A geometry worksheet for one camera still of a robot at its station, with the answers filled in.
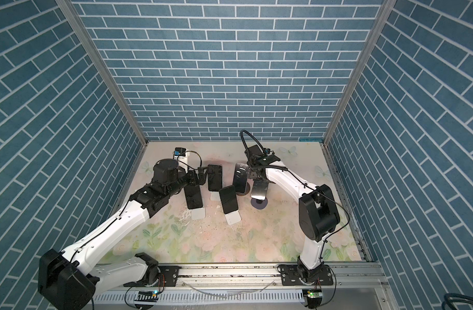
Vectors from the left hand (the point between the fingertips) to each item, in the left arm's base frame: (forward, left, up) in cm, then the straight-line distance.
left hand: (205, 168), depth 78 cm
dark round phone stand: (+1, -18, -20) cm, 26 cm away
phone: (0, -23, -15) cm, 28 cm away
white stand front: (-10, -11, -23) cm, 28 cm away
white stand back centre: (0, -2, -23) cm, 23 cm away
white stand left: (-9, +5, -24) cm, 26 cm away
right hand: (+6, -25, -13) cm, 28 cm away
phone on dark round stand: (+6, -15, -15) cm, 22 cm away
